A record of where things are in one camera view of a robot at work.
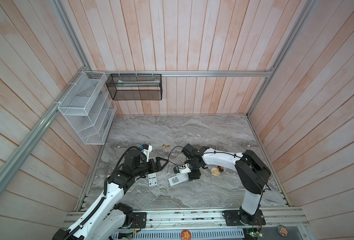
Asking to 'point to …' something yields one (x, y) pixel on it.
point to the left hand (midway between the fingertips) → (163, 166)
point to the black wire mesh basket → (135, 86)
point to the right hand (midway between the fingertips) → (189, 170)
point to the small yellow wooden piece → (166, 146)
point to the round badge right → (282, 230)
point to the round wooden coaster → (215, 171)
